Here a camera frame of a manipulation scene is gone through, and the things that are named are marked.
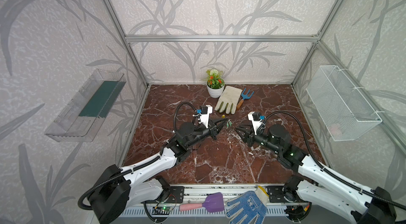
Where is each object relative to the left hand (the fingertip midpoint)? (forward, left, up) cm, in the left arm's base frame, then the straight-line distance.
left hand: (229, 118), depth 68 cm
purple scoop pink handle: (-29, +6, -27) cm, 40 cm away
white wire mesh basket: (-1, -47, +6) cm, 47 cm away
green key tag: (-1, 0, -3) cm, 3 cm away
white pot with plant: (+35, +6, -15) cm, 38 cm away
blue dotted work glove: (-31, -8, -27) cm, 41 cm away
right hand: (+1, -4, -5) cm, 7 cm away
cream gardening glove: (+31, -3, -28) cm, 42 cm away
